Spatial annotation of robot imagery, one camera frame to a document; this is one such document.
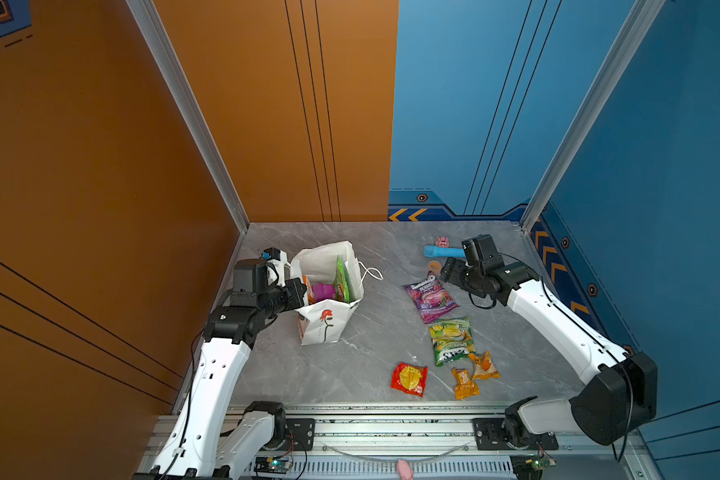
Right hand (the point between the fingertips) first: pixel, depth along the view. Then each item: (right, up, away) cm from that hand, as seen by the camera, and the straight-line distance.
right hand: (448, 275), depth 83 cm
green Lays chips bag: (-30, -2, -6) cm, 30 cm away
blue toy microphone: (+3, +7, +24) cm, 25 cm away
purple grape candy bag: (-36, -5, +1) cm, 36 cm away
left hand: (-38, -1, -9) cm, 39 cm away
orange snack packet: (+3, -30, -4) cm, 30 cm away
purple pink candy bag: (-3, -8, +12) cm, 15 cm away
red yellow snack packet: (-11, -28, -2) cm, 31 cm away
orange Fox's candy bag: (-40, -2, -1) cm, 40 cm away
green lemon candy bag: (+2, -19, +4) cm, 20 cm away
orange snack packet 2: (+10, -26, -1) cm, 28 cm away
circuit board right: (+16, -44, -13) cm, 49 cm away
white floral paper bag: (-34, -12, -7) cm, 36 cm away
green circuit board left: (-46, -44, -13) cm, 65 cm away
